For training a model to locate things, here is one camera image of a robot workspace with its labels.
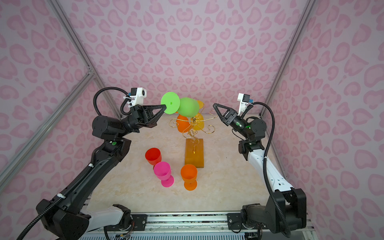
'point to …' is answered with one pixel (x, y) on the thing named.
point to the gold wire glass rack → (191, 132)
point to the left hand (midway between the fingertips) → (164, 109)
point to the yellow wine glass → (197, 122)
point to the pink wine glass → (163, 171)
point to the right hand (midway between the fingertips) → (214, 107)
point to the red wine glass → (153, 156)
